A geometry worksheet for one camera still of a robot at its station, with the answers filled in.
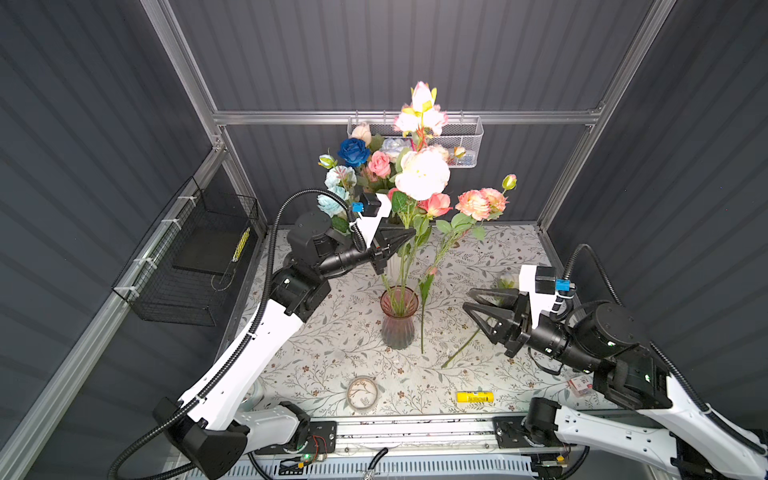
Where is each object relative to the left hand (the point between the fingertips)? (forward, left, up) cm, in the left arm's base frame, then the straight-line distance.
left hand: (414, 229), depth 57 cm
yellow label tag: (-20, -16, -43) cm, 50 cm away
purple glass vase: (0, +2, -28) cm, 29 cm away
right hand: (-16, -8, -2) cm, 18 cm away
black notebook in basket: (+13, +50, -17) cm, 54 cm away
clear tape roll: (-16, +13, -46) cm, 51 cm away
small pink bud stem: (+16, -9, -45) cm, 49 cm away
